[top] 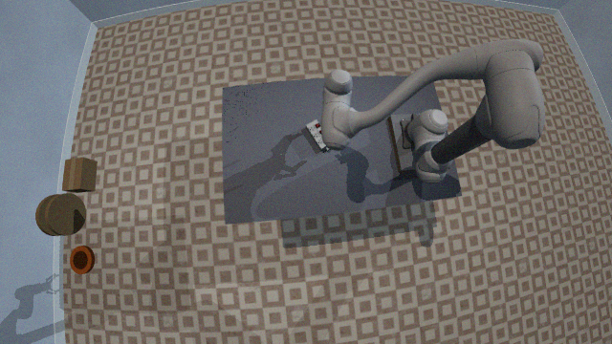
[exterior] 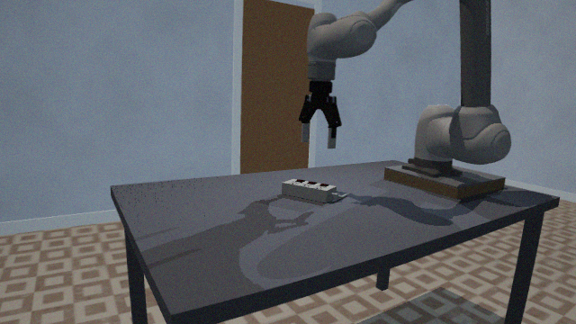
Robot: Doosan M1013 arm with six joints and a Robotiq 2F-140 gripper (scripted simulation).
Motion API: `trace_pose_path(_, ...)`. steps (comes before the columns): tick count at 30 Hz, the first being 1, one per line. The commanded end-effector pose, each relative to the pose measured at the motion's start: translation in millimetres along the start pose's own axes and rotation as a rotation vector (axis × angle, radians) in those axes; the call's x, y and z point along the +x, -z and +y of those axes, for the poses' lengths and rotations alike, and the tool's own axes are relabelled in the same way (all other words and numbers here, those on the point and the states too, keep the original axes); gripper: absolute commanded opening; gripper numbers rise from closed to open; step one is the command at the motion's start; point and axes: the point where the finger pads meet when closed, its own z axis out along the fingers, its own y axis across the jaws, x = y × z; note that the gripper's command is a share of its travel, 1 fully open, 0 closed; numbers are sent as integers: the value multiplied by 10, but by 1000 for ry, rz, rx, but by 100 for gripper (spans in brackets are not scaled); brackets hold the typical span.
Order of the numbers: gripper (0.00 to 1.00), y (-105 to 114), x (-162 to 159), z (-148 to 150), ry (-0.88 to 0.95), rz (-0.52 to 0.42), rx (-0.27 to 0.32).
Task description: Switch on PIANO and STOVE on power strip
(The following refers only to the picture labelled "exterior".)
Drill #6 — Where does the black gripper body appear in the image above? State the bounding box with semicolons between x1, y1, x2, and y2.
309;81;332;109

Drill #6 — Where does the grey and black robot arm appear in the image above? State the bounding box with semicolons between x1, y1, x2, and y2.
307;0;511;177

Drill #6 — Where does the white power strip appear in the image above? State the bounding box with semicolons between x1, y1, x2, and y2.
282;179;348;203

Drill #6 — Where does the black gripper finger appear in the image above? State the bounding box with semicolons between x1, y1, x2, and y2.
317;96;342;149
299;94;318;142

